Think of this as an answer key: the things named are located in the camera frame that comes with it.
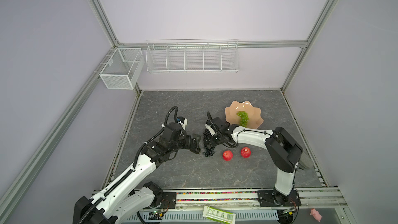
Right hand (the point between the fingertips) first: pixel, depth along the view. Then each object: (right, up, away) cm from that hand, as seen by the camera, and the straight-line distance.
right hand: (209, 142), depth 92 cm
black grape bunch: (-1, -4, -5) cm, 7 cm away
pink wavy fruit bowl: (+30, +16, +12) cm, 36 cm away
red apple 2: (+20, -4, -7) cm, 21 cm away
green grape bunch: (+23, +14, +7) cm, 27 cm away
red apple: (+10, -5, -8) cm, 13 cm away
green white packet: (+3, -26, -25) cm, 36 cm away
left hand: (-9, +5, -15) cm, 18 cm away
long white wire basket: (-11, +54, +6) cm, 55 cm away
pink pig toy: (+47, -27, -24) cm, 59 cm away
